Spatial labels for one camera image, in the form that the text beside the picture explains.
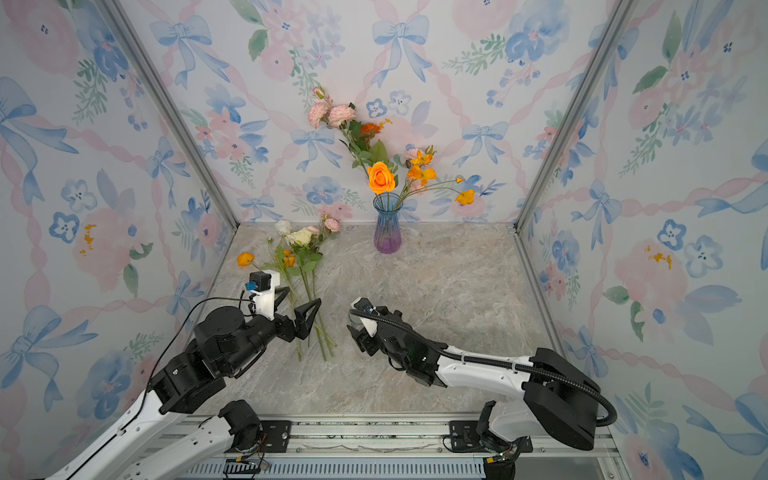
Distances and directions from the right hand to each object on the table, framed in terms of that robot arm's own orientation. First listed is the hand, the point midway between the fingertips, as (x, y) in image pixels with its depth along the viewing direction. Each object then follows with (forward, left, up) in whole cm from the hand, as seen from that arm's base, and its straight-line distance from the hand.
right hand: (358, 315), depth 79 cm
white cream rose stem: (+40, +32, -8) cm, 52 cm away
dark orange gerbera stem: (+48, -4, +20) cm, 52 cm away
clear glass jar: (-5, 0, +6) cm, 7 cm away
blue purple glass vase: (+37, -7, -6) cm, 38 cm away
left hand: (-3, +10, +15) cm, 19 cm away
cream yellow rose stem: (+36, +24, -8) cm, 44 cm away
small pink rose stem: (+43, +16, -10) cm, 46 cm away
